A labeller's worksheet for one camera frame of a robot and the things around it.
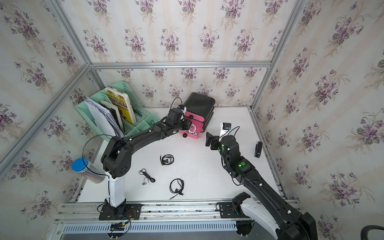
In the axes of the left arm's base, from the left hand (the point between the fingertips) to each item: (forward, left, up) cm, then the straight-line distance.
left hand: (191, 122), depth 92 cm
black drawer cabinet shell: (+14, -6, +1) cm, 16 cm away
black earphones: (-26, +28, -15) cm, 41 cm away
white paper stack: (-7, +47, +11) cm, 49 cm away
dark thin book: (+5, +48, +4) cm, 48 cm away
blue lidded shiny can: (-31, +50, -1) cm, 59 cm away
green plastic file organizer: (+18, +37, -15) cm, 44 cm away
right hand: (-14, -13, +8) cm, 21 cm away
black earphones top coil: (-18, +15, -14) cm, 27 cm away
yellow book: (+11, +44, +9) cm, 46 cm away
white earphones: (-1, -1, -6) cm, 6 cm away
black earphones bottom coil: (-33, +8, -16) cm, 38 cm away
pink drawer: (+2, -5, -7) cm, 9 cm away
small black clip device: (-13, -42, -11) cm, 46 cm away
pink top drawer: (+5, -2, +1) cm, 5 cm away
